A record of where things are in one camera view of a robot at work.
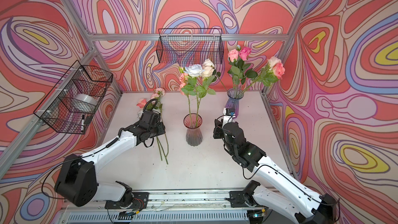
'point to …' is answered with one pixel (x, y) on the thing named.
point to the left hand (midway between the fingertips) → (164, 126)
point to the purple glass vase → (233, 95)
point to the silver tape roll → (85, 102)
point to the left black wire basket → (70, 105)
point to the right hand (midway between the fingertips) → (218, 123)
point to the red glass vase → (194, 136)
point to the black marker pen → (82, 123)
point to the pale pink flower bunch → (155, 104)
